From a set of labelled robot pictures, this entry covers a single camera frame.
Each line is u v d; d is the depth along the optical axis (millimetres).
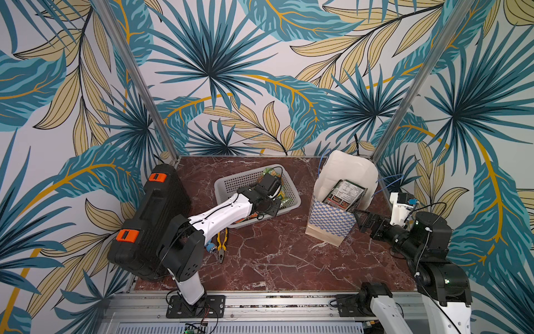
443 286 395
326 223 774
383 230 546
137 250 597
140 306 754
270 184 669
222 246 858
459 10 687
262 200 619
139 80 856
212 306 738
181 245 449
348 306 737
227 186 998
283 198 947
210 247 837
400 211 549
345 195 902
